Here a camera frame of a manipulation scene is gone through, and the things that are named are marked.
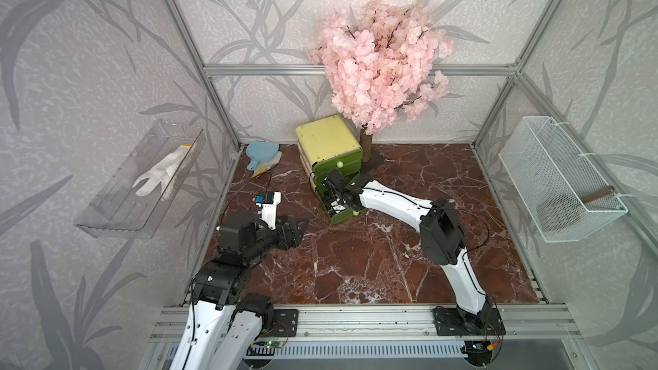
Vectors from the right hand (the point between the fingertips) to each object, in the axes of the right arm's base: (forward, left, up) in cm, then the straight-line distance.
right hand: (359, 183), depth 93 cm
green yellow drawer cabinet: (+8, +11, +10) cm, 17 cm away
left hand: (-22, +17, +14) cm, 31 cm away
